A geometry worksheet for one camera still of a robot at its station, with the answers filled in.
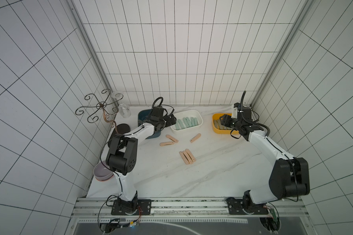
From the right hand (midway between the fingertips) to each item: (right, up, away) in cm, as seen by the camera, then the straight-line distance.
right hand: (226, 115), depth 89 cm
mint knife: (-31, -8, +17) cm, 36 cm away
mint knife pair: (-28, -6, +18) cm, 34 cm away
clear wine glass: (-64, +4, 0) cm, 64 cm away
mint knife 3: (-19, -4, +19) cm, 27 cm away
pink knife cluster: (-26, -27, +1) cm, 37 cm away
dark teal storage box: (-56, +1, +15) cm, 58 cm away
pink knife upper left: (-34, -16, +11) cm, 39 cm away
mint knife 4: (-16, -5, +18) cm, 25 cm away
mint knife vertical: (-24, -5, +19) cm, 31 cm away
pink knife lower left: (-38, -19, +8) cm, 43 cm away
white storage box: (-18, +2, +20) cm, 27 cm away
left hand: (-35, -5, +7) cm, 36 cm away
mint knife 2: (-22, -5, +18) cm, 29 cm away
